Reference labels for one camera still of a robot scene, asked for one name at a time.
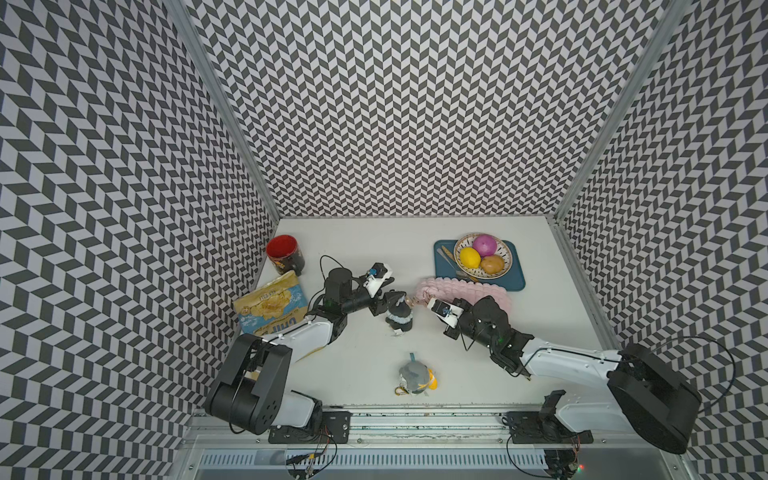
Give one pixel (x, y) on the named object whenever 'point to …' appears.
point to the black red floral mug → (285, 255)
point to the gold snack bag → (277, 303)
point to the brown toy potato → (492, 264)
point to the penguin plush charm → (400, 316)
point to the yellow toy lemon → (469, 257)
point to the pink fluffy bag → (449, 289)
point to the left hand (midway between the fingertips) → (394, 286)
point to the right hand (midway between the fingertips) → (435, 304)
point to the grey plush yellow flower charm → (415, 378)
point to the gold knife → (453, 259)
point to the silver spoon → (460, 273)
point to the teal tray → (445, 266)
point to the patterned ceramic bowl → (503, 249)
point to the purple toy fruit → (485, 244)
